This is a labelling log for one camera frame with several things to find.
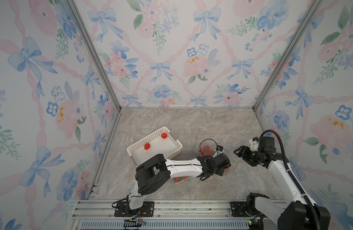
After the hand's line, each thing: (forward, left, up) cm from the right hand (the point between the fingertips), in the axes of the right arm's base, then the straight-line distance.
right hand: (240, 153), depth 83 cm
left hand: (-6, +10, -3) cm, 13 cm away
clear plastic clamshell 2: (-5, +6, -9) cm, 12 cm away
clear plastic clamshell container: (-13, +33, -6) cm, 36 cm away
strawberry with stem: (+7, +18, -6) cm, 20 cm away
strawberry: (+17, +46, -7) cm, 50 cm away
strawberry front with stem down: (-13, +36, -5) cm, 39 cm away
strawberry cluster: (+8, +57, -6) cm, 58 cm away
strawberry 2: (+4, +16, -7) cm, 18 cm away
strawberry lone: (+5, +21, -7) cm, 22 cm away
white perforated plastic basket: (+12, +49, -9) cm, 51 cm away
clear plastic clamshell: (+11, +13, -10) cm, 20 cm away
